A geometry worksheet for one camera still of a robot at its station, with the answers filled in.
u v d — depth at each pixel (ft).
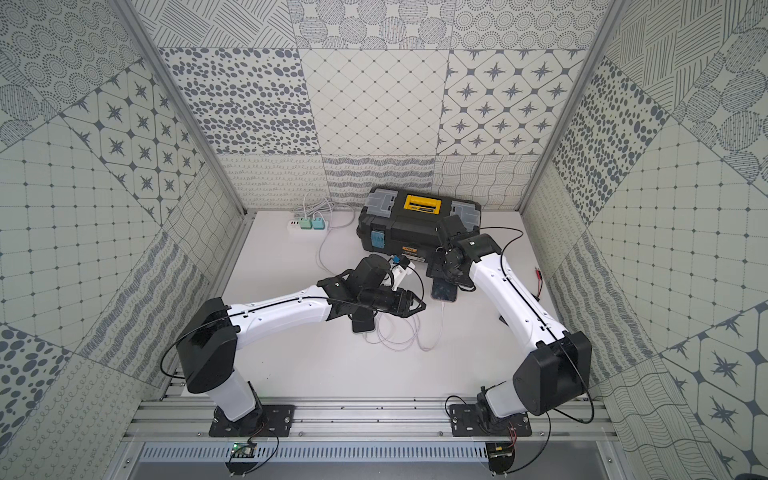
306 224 3.59
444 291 2.61
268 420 2.40
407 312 2.31
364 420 2.46
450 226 2.05
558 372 1.33
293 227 3.69
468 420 2.40
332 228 3.74
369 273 2.04
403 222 3.13
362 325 2.98
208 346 1.45
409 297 2.30
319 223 3.62
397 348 2.87
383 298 2.25
